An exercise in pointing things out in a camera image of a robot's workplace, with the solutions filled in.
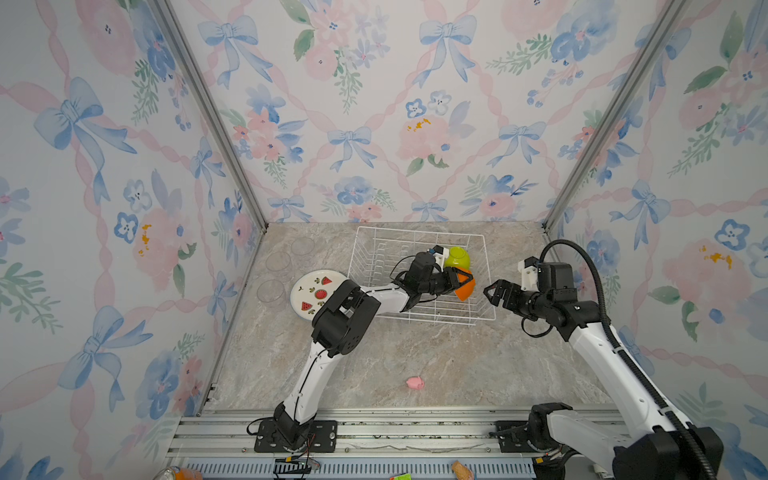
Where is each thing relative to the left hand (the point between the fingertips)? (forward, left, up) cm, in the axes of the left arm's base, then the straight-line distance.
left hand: (475, 278), depth 89 cm
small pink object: (-27, +18, -12) cm, 35 cm away
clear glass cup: (+3, +66, -12) cm, 67 cm away
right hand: (-8, -4, +5) cm, 10 cm away
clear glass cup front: (+21, +58, -10) cm, 62 cm away
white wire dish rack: (+17, +30, -9) cm, 35 cm away
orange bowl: (-3, +3, -3) cm, 5 cm away
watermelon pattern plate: (+1, +51, -9) cm, 52 cm away
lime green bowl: (+12, +2, -5) cm, 13 cm away
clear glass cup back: (+14, +66, -11) cm, 68 cm away
